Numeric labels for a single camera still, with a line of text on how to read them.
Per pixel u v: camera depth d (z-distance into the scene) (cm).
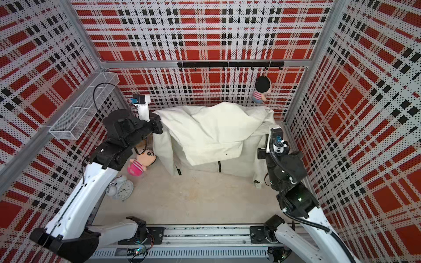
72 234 37
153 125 56
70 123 69
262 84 94
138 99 51
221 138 61
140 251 69
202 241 72
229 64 88
